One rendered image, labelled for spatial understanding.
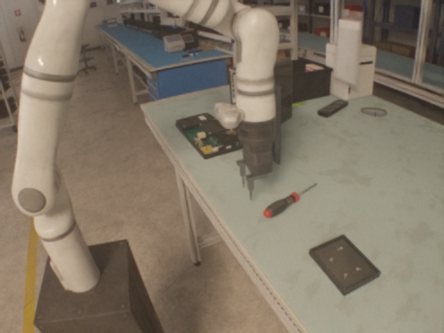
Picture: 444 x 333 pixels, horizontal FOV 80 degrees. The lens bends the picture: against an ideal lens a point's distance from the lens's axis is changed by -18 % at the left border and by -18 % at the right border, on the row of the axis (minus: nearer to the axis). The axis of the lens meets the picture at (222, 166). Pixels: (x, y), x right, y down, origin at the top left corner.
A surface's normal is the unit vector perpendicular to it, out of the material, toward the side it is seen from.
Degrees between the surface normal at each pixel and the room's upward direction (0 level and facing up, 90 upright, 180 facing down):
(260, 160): 70
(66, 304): 0
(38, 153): 90
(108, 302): 0
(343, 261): 0
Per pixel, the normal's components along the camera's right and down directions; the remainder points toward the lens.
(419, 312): -0.07, -0.85
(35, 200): 0.41, 0.46
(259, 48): 0.20, 0.73
